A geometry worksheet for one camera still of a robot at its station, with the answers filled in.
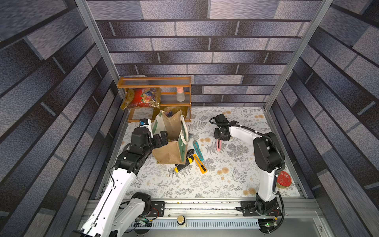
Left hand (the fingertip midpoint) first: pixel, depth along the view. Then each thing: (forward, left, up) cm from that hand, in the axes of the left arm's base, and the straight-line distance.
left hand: (160, 133), depth 74 cm
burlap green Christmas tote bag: (-3, -6, -14) cm, 16 cm away
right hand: (+15, -34, -22) cm, 43 cm away
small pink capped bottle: (+36, -8, -5) cm, 37 cm away
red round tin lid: (-16, -67, -21) cm, 72 cm away
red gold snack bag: (+33, +18, -5) cm, 38 cm away
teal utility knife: (+4, -20, -24) cm, 32 cm away
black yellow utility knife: (-3, -15, -24) cm, 28 cm away
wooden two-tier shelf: (+37, -4, -5) cm, 38 cm away
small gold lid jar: (-36, -12, -11) cm, 40 cm away
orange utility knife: (-8, -22, -25) cm, 34 cm away
